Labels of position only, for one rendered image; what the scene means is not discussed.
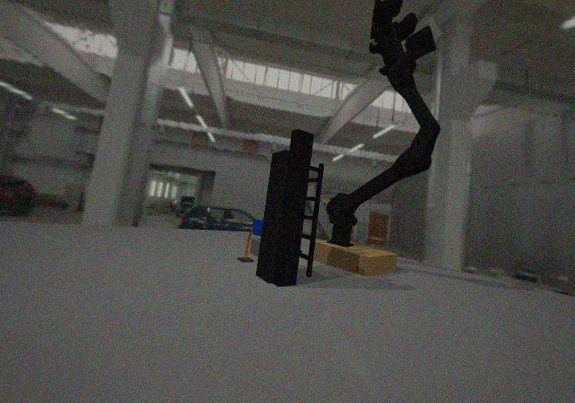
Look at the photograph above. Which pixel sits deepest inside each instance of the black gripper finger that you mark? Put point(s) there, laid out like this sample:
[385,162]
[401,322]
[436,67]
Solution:
[374,25]
[375,4]

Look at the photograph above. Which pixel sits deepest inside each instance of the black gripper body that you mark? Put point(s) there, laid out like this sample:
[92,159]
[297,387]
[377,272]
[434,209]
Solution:
[385,34]

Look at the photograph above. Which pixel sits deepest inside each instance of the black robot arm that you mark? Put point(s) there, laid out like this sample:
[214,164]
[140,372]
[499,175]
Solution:
[399,67]

